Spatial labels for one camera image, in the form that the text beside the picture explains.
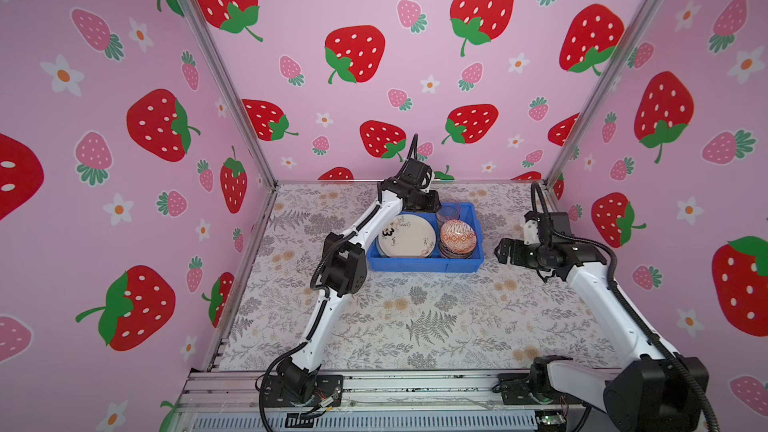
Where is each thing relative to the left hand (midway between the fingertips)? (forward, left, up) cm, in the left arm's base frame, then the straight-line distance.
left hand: (440, 204), depth 96 cm
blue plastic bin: (-16, +2, -10) cm, 19 cm away
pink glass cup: (+2, -4, -6) cm, 7 cm away
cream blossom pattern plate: (-5, +11, -12) cm, 17 cm away
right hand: (-19, -18, +2) cm, 26 cm away
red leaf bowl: (-17, -3, -4) cm, 18 cm away
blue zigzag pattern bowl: (-9, -6, -6) cm, 12 cm away
